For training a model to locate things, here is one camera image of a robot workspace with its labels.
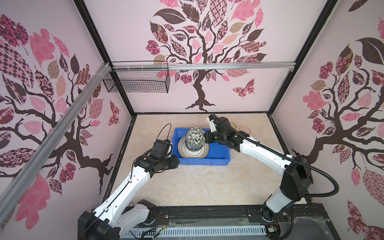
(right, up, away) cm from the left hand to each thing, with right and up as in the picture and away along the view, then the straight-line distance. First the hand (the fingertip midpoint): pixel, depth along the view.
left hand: (177, 164), depth 78 cm
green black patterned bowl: (+10, +13, +7) cm, 18 cm away
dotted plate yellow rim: (+5, +3, +14) cm, 16 cm away
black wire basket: (-39, +59, +44) cm, 83 cm away
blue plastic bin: (+24, +2, +17) cm, 29 cm away
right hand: (+15, +17, +5) cm, 23 cm away
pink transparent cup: (+44, +18, +23) cm, 53 cm away
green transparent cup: (+36, +21, +25) cm, 49 cm away
